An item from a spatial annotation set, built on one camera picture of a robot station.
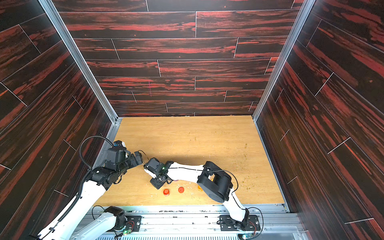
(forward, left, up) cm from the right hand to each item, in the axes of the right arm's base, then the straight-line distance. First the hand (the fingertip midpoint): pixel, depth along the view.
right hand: (159, 179), depth 88 cm
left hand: (+6, +11, +16) cm, 20 cm away
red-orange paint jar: (-7, -5, 0) cm, 9 cm away
